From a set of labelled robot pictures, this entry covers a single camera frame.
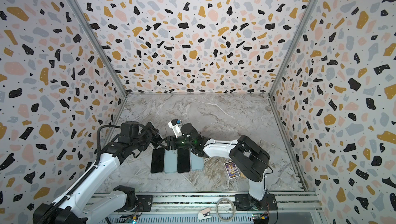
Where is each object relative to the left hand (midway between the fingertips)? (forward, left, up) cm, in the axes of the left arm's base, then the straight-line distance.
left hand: (156, 131), depth 80 cm
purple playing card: (-15, -40, -16) cm, 45 cm away
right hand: (-6, -2, 0) cm, 6 cm away
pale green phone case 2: (-10, -21, -17) cm, 29 cm away
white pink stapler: (-35, -25, -15) cm, 45 cm away
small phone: (-9, -13, -17) cm, 23 cm away
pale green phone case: (-9, -6, -17) cm, 20 cm away
